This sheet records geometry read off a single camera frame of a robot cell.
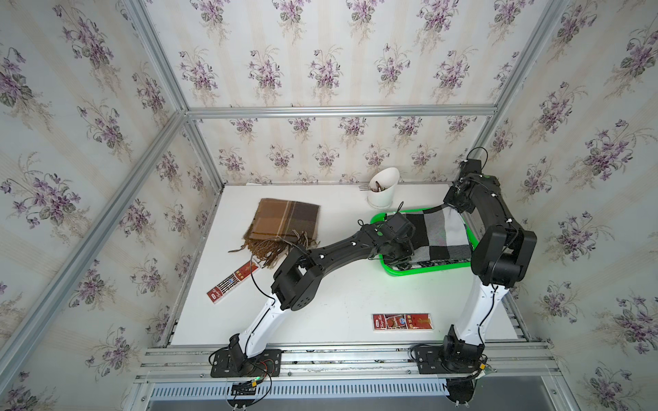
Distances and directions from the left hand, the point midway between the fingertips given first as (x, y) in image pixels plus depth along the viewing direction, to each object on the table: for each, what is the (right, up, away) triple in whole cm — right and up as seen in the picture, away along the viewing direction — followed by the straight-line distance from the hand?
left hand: (417, 260), depth 84 cm
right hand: (+19, +19, +11) cm, 29 cm away
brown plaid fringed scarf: (-50, +10, +18) cm, 54 cm away
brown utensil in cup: (-8, +26, +23) cm, 36 cm away
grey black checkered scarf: (+10, +8, +5) cm, 13 cm away
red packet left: (-65, -9, +4) cm, 66 cm away
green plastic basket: (-10, -3, 0) cm, 10 cm away
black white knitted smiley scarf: (+3, -2, +2) cm, 4 cm away
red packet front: (-6, -19, -4) cm, 20 cm away
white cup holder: (-8, +26, +22) cm, 35 cm away
